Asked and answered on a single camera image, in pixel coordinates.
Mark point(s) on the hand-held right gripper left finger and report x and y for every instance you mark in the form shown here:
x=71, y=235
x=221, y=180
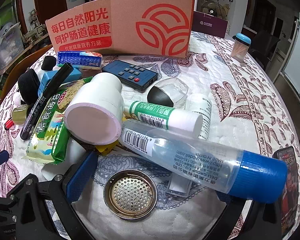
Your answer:
x=82, y=177

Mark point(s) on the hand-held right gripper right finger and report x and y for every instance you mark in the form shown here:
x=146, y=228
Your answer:
x=250, y=220

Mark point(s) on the silver object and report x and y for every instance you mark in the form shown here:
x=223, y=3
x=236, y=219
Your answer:
x=95, y=105

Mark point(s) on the black marker pen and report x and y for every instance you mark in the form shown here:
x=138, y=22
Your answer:
x=47, y=92

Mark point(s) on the clear glue bottle blue cap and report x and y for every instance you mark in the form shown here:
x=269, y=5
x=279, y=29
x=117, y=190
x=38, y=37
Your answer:
x=190, y=160

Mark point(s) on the printed cardboard box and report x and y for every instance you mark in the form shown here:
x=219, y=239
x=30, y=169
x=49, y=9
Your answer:
x=122, y=30

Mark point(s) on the small red cap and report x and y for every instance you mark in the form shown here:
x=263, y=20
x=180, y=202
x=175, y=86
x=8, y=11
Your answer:
x=9, y=124

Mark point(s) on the yellow plastic piece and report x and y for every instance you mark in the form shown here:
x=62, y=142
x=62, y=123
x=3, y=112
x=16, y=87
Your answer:
x=105, y=150

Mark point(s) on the olive tape roll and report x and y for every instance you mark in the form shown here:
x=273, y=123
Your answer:
x=20, y=115

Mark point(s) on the round metal sink strainer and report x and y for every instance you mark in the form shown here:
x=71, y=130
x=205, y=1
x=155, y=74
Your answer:
x=130, y=195

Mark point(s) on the green snack packet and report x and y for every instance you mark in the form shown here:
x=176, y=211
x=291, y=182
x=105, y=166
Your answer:
x=50, y=130

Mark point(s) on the smartphone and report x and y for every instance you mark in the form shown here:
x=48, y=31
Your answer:
x=288, y=175

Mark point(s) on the black foam pad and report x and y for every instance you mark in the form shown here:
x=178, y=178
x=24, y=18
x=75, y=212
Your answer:
x=27, y=85

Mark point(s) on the small clear plastic box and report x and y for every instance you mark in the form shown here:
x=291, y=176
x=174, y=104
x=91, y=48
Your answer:
x=176, y=186

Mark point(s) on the wooden chair backrest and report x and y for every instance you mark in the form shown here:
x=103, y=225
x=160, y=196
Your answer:
x=17, y=67

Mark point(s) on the blue plastic box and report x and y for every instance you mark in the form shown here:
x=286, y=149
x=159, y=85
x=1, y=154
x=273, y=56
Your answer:
x=48, y=78

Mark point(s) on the green and white glue stick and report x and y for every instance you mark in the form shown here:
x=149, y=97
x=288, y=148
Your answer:
x=165, y=117

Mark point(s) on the black foam cylinder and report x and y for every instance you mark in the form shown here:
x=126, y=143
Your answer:
x=48, y=63

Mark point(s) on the clear case with black sponge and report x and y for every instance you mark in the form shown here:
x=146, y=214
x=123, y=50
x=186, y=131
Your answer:
x=160, y=96

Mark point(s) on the clear plastic storage box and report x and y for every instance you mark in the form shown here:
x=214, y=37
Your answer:
x=7, y=45

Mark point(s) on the dark blue remote control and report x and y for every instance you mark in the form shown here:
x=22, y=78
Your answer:
x=130, y=73

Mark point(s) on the blue and white tissue packet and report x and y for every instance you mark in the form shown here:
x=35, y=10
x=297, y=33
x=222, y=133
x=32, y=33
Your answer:
x=77, y=60

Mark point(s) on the small white bottle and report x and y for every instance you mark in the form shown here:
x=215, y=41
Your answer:
x=202, y=107

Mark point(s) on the printed quilted tablecloth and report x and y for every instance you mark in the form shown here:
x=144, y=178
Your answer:
x=240, y=92

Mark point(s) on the cluttered wooden desk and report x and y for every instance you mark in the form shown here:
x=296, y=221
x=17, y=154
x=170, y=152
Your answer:
x=37, y=33

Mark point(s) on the whiteboard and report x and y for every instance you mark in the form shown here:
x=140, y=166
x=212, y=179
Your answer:
x=297, y=62

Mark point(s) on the brown wooden door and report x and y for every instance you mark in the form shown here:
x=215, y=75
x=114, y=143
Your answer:
x=50, y=0

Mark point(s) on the toothpick holder with blue lid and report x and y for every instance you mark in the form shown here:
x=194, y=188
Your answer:
x=240, y=48

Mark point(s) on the black office chair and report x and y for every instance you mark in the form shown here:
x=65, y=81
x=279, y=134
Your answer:
x=262, y=45

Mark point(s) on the purple box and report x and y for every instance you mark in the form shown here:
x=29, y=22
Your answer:
x=210, y=25

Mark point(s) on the standing fan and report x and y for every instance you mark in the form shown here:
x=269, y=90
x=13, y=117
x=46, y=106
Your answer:
x=211, y=10

